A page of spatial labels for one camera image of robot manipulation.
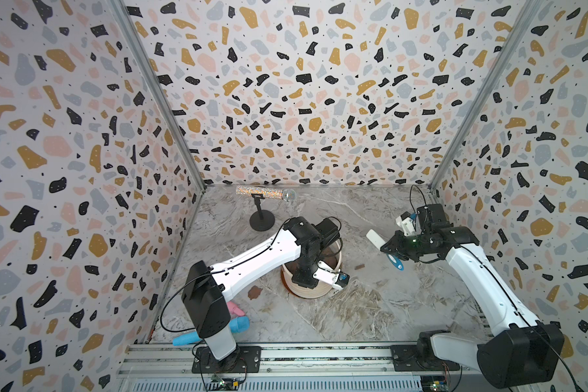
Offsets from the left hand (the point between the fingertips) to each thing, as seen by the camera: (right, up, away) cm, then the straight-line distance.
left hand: (316, 278), depth 75 cm
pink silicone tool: (-27, -12, +7) cm, 31 cm away
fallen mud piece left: (-22, -9, +13) cm, 27 cm away
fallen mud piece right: (+19, -1, +20) cm, 27 cm away
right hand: (+22, +9, +3) cm, 24 cm away
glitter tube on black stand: (-22, +16, +33) cm, 43 cm away
